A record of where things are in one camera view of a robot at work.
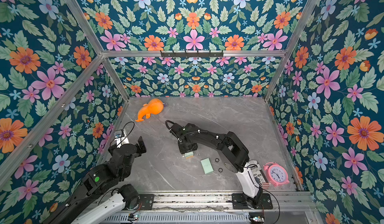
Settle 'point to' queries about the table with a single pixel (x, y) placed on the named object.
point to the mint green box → (189, 154)
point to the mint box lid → (207, 165)
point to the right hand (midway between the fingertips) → (189, 147)
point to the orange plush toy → (154, 106)
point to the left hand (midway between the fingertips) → (136, 140)
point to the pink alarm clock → (276, 173)
